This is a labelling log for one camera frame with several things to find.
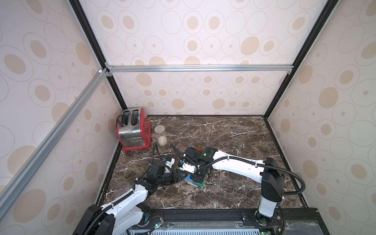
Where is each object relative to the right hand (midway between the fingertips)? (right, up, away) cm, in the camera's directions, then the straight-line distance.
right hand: (199, 174), depth 80 cm
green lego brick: (+1, -5, -1) cm, 5 cm away
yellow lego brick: (-6, -5, +3) cm, 8 cm away
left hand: (-6, -1, -1) cm, 6 cm away
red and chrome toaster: (-40, +27, +10) cm, 49 cm away
